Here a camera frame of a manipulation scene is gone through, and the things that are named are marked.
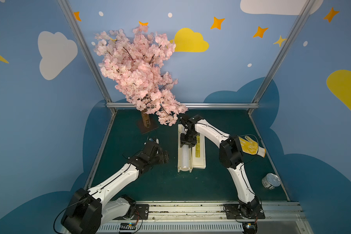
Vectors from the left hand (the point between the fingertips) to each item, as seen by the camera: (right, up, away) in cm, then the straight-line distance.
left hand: (164, 153), depth 85 cm
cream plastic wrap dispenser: (+16, -4, +3) cm, 17 cm away
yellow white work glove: (+60, +1, +15) cm, 62 cm away
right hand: (+13, +3, +10) cm, 17 cm away
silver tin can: (+60, -15, -5) cm, 62 cm away
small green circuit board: (-18, -35, -12) cm, 41 cm away
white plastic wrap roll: (+13, -2, +3) cm, 13 cm away
